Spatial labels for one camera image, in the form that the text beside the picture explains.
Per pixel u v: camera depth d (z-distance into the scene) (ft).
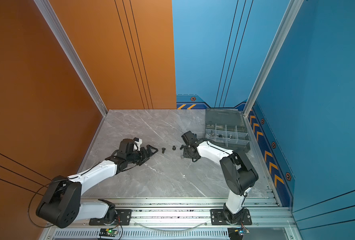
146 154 2.54
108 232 2.32
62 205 1.38
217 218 2.38
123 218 2.42
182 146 3.26
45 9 2.29
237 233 2.29
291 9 2.31
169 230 2.32
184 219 2.48
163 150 3.17
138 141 2.75
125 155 2.24
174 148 3.18
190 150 2.21
